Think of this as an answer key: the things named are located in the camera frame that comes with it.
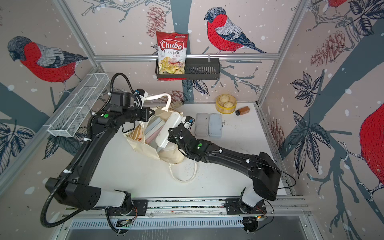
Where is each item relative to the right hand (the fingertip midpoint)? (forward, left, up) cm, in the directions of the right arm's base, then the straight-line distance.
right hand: (170, 129), depth 75 cm
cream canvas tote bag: (-2, +2, -23) cm, 23 cm away
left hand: (+7, +7, +8) cm, 13 cm away
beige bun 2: (+39, -36, -20) cm, 57 cm away
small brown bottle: (+35, -48, -22) cm, 64 cm away
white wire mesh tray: (+10, +50, +7) cm, 52 cm away
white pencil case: (-2, +5, -5) cm, 8 cm away
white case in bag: (+12, +14, -12) cm, 22 cm away
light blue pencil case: (+20, -26, -22) cm, 39 cm away
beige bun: (+44, -33, -18) cm, 58 cm away
